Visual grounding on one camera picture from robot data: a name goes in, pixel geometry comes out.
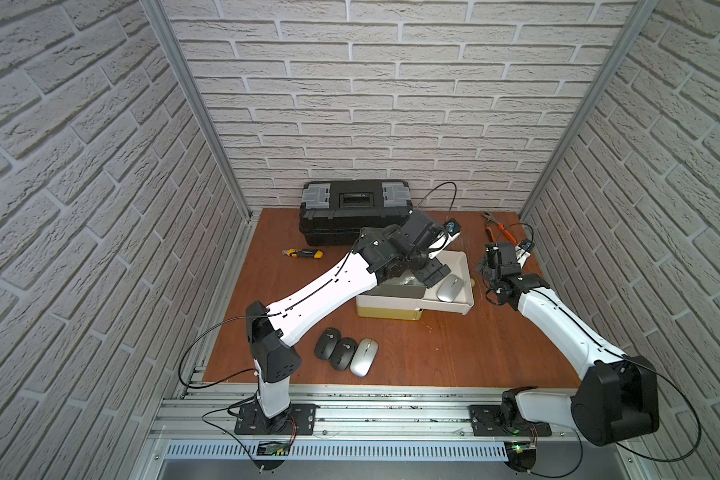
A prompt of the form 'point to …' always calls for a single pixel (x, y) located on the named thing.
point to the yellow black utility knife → (304, 253)
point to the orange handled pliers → (490, 220)
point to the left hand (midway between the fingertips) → (436, 250)
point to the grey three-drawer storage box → (406, 295)
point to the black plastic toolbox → (334, 212)
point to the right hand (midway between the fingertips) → (502, 267)
